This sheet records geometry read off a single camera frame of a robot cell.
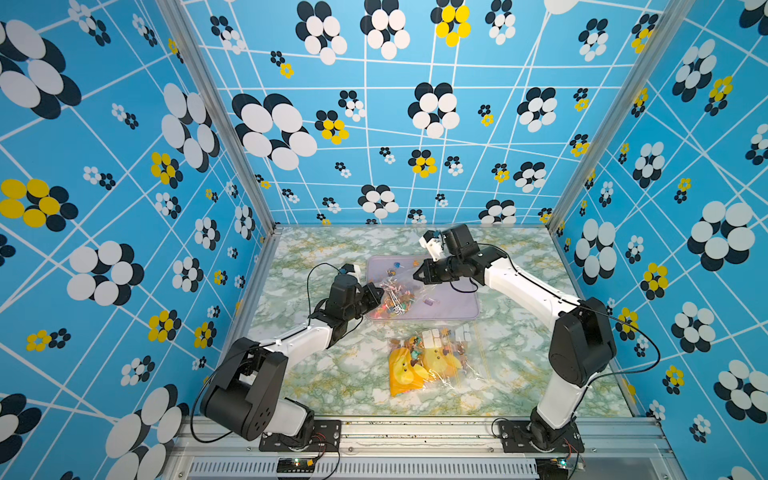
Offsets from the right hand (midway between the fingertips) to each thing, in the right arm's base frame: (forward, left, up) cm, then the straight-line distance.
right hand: (418, 274), depth 86 cm
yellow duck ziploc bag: (-25, +4, -13) cm, 28 cm away
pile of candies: (-5, +6, -6) cm, 10 cm away
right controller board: (-44, -32, -17) cm, 57 cm away
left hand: (-2, +8, -4) cm, 9 cm away
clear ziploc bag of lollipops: (0, +3, -4) cm, 5 cm away
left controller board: (-44, +31, -19) cm, 57 cm away
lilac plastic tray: (+1, -12, -17) cm, 21 cm away
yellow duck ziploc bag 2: (-18, -7, -11) cm, 22 cm away
